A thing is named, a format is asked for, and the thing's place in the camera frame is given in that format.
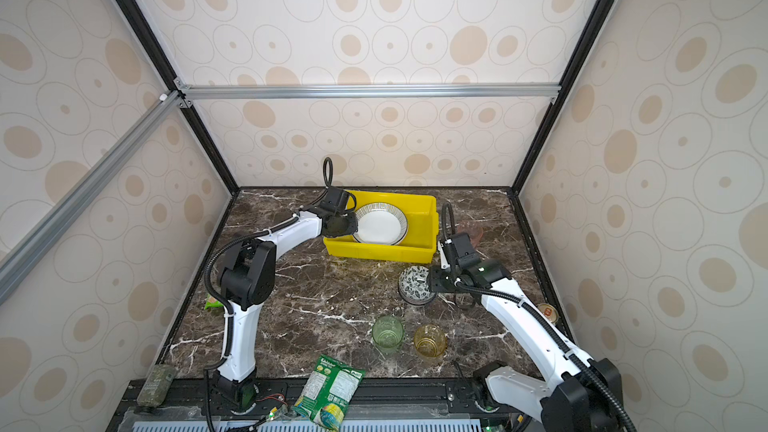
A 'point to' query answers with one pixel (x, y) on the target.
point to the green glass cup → (388, 333)
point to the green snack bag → (328, 392)
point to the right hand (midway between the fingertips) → (436, 278)
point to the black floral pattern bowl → (414, 285)
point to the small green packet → (212, 302)
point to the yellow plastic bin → (418, 245)
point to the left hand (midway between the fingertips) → (364, 219)
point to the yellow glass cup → (431, 341)
